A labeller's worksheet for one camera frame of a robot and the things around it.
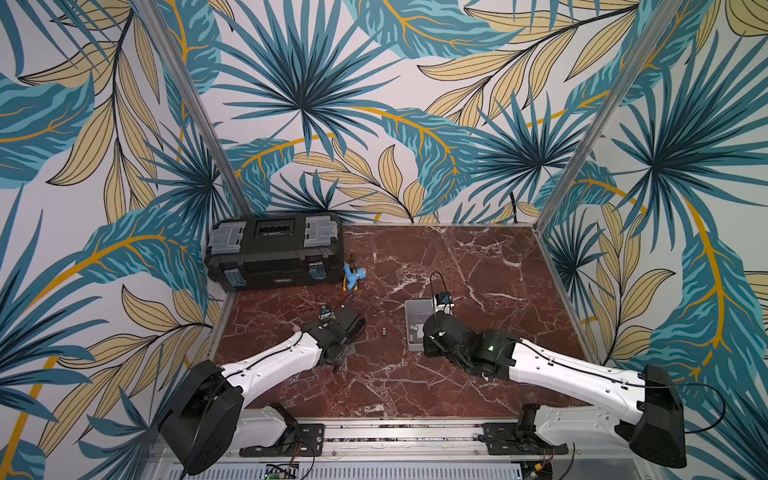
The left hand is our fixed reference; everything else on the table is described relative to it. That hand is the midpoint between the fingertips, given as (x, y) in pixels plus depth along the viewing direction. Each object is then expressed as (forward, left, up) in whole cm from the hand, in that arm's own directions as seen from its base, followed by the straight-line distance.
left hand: (341, 349), depth 85 cm
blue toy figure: (+25, -1, 0) cm, 25 cm away
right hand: (+1, -23, +10) cm, 25 cm away
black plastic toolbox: (+24, +19, +14) cm, 34 cm away
